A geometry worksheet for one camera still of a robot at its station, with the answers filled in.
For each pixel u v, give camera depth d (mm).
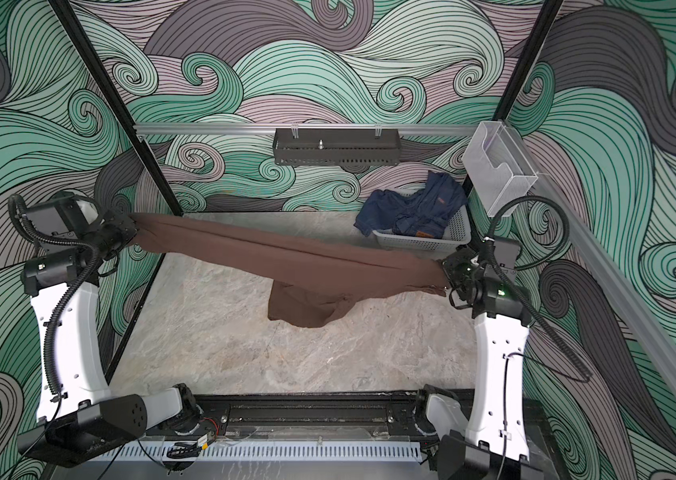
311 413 754
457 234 1069
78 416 357
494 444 357
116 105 876
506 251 496
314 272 777
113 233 571
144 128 950
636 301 512
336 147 950
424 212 1106
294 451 698
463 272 613
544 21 721
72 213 482
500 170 778
